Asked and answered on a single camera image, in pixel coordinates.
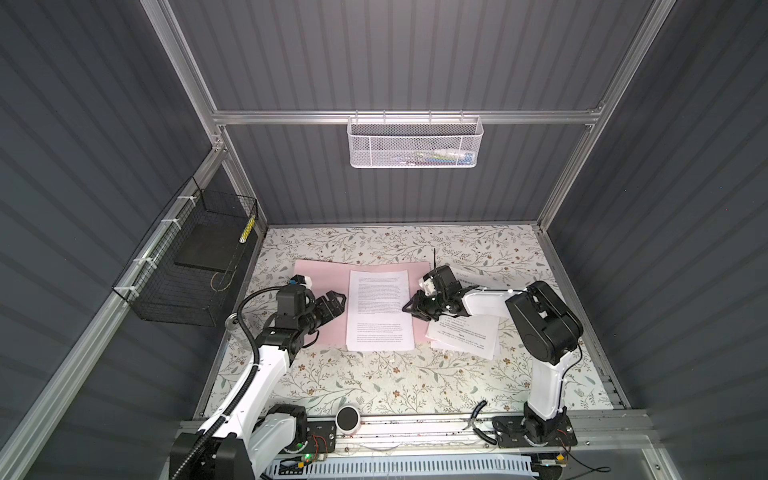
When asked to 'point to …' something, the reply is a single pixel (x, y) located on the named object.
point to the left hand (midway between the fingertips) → (336, 302)
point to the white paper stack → (470, 335)
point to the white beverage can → (232, 325)
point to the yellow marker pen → (247, 230)
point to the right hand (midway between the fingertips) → (407, 312)
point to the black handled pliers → (475, 413)
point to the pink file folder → (328, 276)
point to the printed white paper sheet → (376, 321)
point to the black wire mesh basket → (184, 271)
